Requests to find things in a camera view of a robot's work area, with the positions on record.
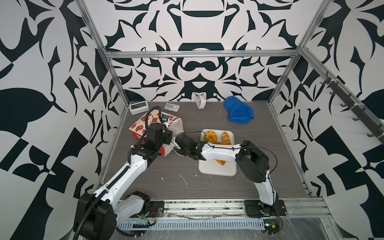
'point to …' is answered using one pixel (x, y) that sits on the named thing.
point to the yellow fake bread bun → (211, 137)
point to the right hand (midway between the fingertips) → (180, 139)
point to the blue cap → (238, 112)
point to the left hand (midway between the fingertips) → (166, 125)
